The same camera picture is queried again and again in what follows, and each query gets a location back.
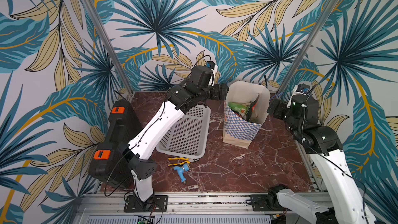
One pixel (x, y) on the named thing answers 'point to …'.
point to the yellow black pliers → (188, 160)
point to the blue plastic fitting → (180, 170)
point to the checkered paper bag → (237, 130)
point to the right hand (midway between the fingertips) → (283, 102)
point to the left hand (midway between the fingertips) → (220, 90)
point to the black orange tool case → (108, 163)
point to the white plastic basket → (187, 136)
